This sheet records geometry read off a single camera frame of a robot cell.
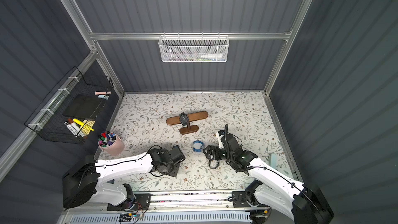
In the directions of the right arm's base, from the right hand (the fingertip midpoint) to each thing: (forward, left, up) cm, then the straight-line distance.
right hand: (210, 152), depth 81 cm
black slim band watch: (-5, -1, -9) cm, 10 cm away
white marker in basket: (+3, +63, +21) cm, 66 cm away
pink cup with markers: (+3, +53, +4) cm, 53 cm away
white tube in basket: (+51, -2, +25) cm, 57 cm away
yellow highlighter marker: (+5, +59, +19) cm, 62 cm away
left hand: (-9, +18, -6) cm, 21 cm away
